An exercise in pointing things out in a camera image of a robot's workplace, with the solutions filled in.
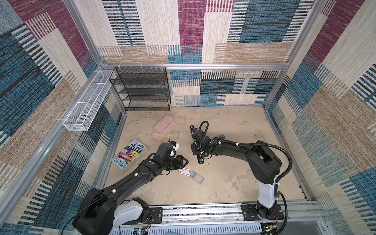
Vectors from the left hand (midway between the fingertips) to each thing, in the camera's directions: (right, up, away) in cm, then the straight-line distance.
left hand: (187, 160), depth 81 cm
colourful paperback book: (-36, +2, +13) cm, 38 cm away
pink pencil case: (-20, +18, +26) cm, 37 cm away
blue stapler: (+24, +11, +18) cm, 32 cm away
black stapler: (+8, 0, +10) cm, 13 cm away
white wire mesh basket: (-50, +23, -11) cm, 56 cm away
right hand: (+5, +4, +12) cm, 14 cm away
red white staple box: (-1, -8, +6) cm, 10 cm away
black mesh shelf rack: (-34, +46, +29) cm, 64 cm away
